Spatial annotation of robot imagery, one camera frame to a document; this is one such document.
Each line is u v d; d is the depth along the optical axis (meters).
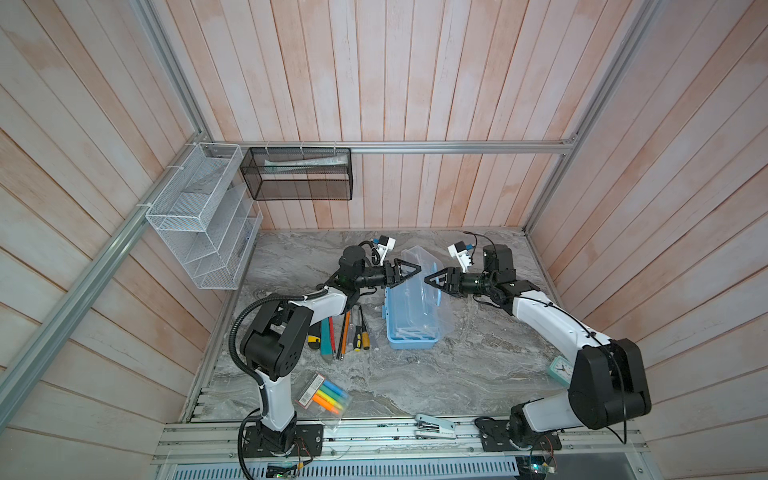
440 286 0.75
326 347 0.90
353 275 0.74
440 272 0.76
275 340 0.50
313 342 0.90
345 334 0.91
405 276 0.76
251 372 0.51
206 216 0.72
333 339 0.91
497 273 0.67
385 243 0.81
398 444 0.73
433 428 0.74
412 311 0.77
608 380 0.47
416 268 0.78
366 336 0.90
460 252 0.78
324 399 0.79
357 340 0.89
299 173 1.04
